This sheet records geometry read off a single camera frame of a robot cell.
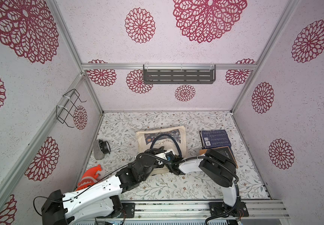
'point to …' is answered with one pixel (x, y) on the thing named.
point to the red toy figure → (89, 177)
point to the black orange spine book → (225, 152)
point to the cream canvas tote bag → (144, 139)
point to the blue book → (214, 138)
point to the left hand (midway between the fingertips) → (161, 147)
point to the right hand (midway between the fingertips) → (153, 148)
